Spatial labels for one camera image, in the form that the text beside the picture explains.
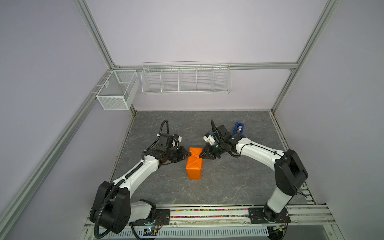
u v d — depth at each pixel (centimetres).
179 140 81
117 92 102
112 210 41
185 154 83
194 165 79
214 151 75
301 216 76
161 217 74
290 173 46
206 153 75
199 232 71
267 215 66
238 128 101
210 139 81
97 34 78
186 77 98
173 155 72
